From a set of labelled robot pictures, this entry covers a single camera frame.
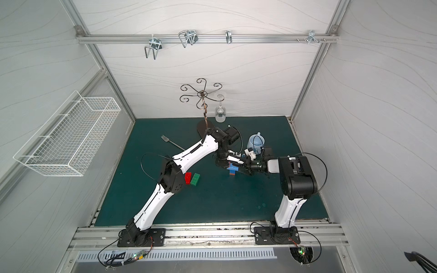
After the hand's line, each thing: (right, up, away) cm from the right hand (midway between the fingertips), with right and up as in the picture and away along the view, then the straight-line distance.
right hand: (235, 167), depth 92 cm
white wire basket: (-71, +15, -25) cm, 77 cm away
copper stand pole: (-18, +35, +1) cm, 40 cm away
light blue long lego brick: (-2, 0, -4) cm, 4 cm away
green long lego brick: (-22, -6, -4) cm, 23 cm away
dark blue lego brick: (-2, -2, -2) cm, 4 cm away
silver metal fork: (-43, +14, +17) cm, 48 cm away
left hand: (-5, +4, -3) cm, 7 cm away
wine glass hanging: (-8, +31, +3) cm, 32 cm away
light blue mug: (+13, +13, +9) cm, 20 cm away
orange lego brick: (-2, -4, -1) cm, 4 cm away
